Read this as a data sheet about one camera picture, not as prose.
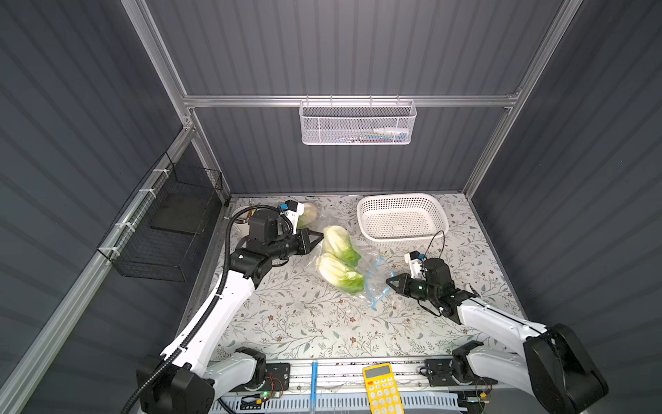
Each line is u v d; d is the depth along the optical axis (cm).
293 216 67
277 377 73
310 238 69
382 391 70
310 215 106
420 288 74
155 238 73
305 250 63
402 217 112
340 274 74
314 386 71
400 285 77
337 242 77
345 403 71
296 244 64
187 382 37
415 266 80
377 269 96
